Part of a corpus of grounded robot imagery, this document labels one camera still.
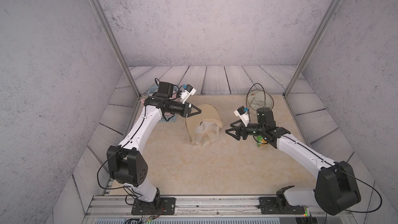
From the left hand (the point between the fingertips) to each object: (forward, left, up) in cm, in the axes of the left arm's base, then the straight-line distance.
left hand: (201, 111), depth 75 cm
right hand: (-4, -14, -9) cm, 17 cm away
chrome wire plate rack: (+19, -35, -16) cm, 42 cm away
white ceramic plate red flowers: (+22, -38, -15) cm, 47 cm away
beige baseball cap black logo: (0, -2, -14) cm, 14 cm away
